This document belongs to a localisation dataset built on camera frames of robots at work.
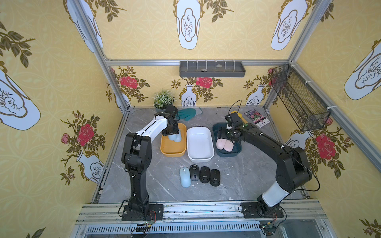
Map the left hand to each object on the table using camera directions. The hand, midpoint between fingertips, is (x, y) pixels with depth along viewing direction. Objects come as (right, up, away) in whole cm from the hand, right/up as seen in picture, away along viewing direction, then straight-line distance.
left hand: (175, 131), depth 98 cm
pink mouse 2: (+35, -9, -3) cm, 36 cm away
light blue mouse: (-1, -4, -3) cm, 5 cm away
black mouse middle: (+19, -23, -14) cm, 33 cm away
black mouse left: (+13, -23, -13) cm, 29 cm away
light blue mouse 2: (+2, -4, +3) cm, 5 cm away
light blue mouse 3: (+7, -25, -14) cm, 29 cm away
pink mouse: (+30, -8, 0) cm, 31 cm away
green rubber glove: (+8, +13, +19) cm, 24 cm away
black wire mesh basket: (+76, +11, -15) cm, 78 cm away
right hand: (+29, -2, -7) cm, 30 cm away
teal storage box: (+40, -11, -3) cm, 42 cm away
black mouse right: (+24, -25, -15) cm, 38 cm away
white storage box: (+16, -9, 0) cm, 18 cm away
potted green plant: (-9, +22, +3) cm, 24 cm away
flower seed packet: (+63, +8, +16) cm, 65 cm away
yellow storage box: (-3, -11, -3) cm, 11 cm away
